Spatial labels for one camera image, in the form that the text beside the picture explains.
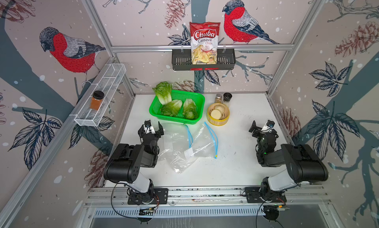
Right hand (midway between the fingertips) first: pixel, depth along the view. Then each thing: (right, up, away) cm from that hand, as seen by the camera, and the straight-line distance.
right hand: (261, 121), depth 90 cm
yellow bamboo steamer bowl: (-19, +4, +14) cm, 24 cm away
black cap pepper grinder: (-18, +16, +14) cm, 28 cm away
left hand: (-68, +1, 0) cm, 68 cm away
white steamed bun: (-26, +4, +11) cm, 29 cm away
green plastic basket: (-38, +15, +19) cm, 45 cm away
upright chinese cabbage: (-63, +20, +11) cm, 67 cm away
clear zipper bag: (-54, -11, +3) cm, 55 cm away
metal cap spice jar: (-24, +15, +16) cm, 33 cm away
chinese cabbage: (-57, +8, +11) cm, 59 cm away
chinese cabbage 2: (-45, +8, +8) cm, 46 cm away
